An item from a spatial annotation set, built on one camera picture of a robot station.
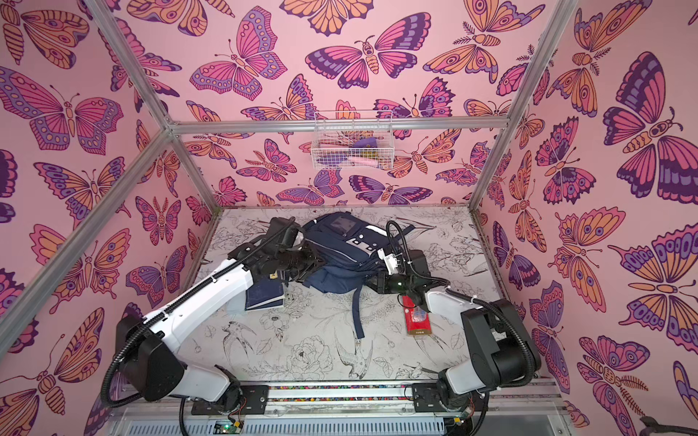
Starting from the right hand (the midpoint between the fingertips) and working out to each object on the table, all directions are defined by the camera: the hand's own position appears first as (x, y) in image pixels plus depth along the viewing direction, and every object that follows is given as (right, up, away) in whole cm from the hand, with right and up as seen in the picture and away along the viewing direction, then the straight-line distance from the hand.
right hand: (367, 279), depth 87 cm
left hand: (-10, +7, -9) cm, 15 cm away
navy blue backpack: (-4, +10, +8) cm, 14 cm away
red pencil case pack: (+17, -13, +1) cm, 21 cm away
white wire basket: (-3, +48, +9) cm, 49 cm away
